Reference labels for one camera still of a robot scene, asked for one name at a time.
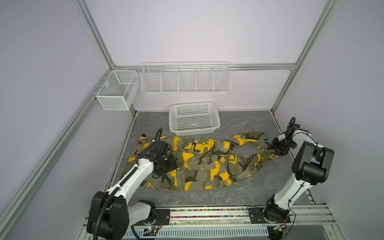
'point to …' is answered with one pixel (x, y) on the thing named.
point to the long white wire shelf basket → (186, 77)
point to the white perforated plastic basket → (194, 118)
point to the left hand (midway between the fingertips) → (173, 170)
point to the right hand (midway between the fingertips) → (273, 151)
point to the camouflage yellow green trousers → (206, 162)
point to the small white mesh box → (118, 92)
